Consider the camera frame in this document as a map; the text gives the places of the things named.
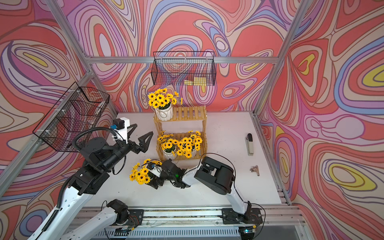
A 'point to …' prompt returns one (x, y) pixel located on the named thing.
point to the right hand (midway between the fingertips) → (151, 177)
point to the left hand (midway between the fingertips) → (145, 129)
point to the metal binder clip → (256, 169)
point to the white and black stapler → (249, 141)
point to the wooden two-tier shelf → (177, 146)
